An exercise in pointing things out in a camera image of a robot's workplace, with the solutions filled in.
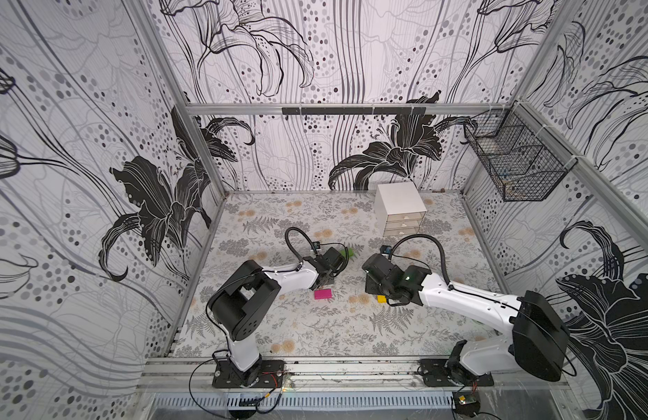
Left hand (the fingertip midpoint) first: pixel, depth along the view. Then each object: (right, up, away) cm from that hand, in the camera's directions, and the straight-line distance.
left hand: (321, 279), depth 95 cm
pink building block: (+1, -4, -6) cm, 7 cm away
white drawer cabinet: (+29, +26, +1) cm, 39 cm away
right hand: (+17, +2, -10) cm, 20 cm away
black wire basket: (+71, +42, -6) cm, 83 cm away
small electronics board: (+42, -28, -23) cm, 56 cm away
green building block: (+11, +9, +4) cm, 15 cm away
